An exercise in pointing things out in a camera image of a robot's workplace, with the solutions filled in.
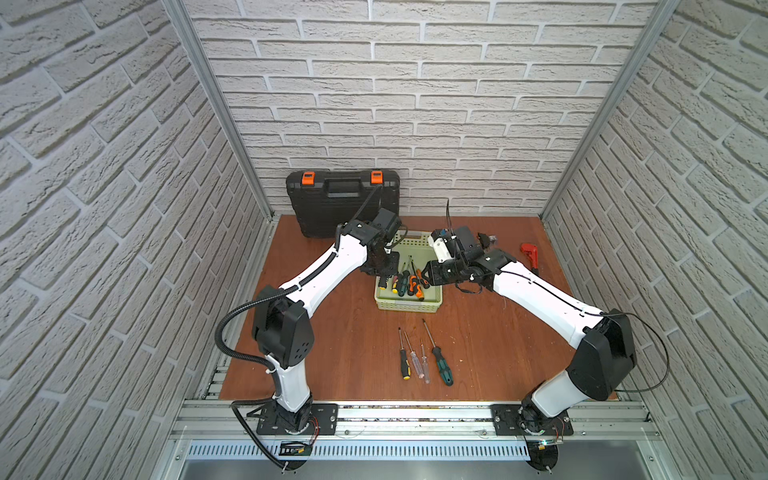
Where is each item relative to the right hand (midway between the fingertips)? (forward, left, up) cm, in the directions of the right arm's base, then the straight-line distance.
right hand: (432, 272), depth 83 cm
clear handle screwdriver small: (-21, +4, -15) cm, 26 cm away
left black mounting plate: (-32, +31, -15) cm, 47 cm away
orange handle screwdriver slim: (+11, +3, -16) cm, 20 cm away
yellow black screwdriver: (+6, +10, -13) cm, 18 cm away
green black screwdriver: (+5, +8, -13) cm, 16 cm away
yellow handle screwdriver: (+1, +2, -14) cm, 14 cm away
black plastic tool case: (+25, +32, +7) cm, 41 cm away
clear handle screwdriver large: (-19, +6, -16) cm, 26 cm away
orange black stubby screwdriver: (+5, +5, -14) cm, 16 cm away
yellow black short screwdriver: (-20, +9, -15) cm, 26 cm away
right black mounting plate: (-36, -15, -17) cm, 42 cm away
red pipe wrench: (+16, -41, -15) cm, 47 cm away
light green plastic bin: (+22, +4, -13) cm, 25 cm away
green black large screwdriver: (-22, -2, -14) cm, 27 cm away
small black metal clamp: (+23, -25, -15) cm, 38 cm away
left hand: (+2, +10, 0) cm, 11 cm away
